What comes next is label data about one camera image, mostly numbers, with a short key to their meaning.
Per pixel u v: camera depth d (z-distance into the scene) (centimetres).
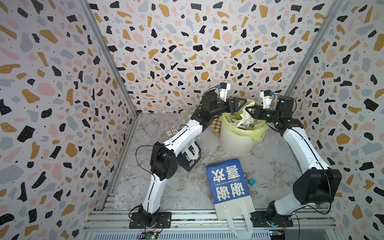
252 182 86
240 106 70
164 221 73
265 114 70
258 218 74
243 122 83
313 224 73
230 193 78
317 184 43
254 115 73
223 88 70
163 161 53
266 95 70
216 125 110
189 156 82
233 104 69
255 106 74
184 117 84
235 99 68
